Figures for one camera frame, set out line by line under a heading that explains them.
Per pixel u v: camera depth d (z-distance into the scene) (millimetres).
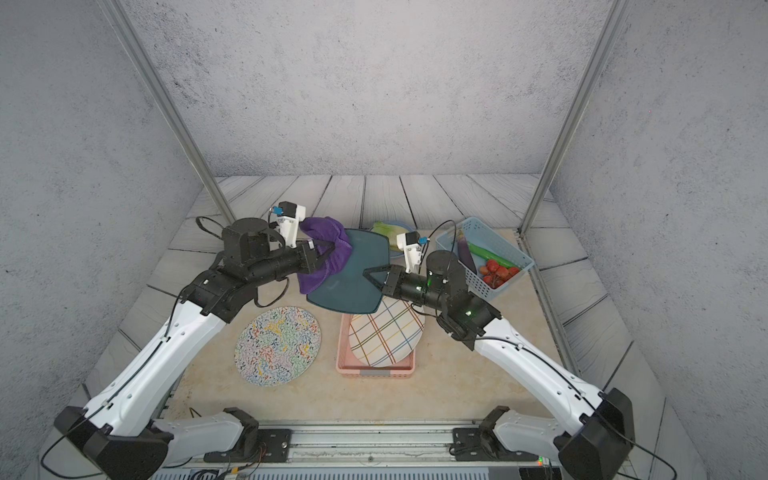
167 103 853
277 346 905
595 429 378
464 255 1103
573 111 873
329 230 657
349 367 848
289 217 585
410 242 621
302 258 580
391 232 640
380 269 630
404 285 589
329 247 659
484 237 1116
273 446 729
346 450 728
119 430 372
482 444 657
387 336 882
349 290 662
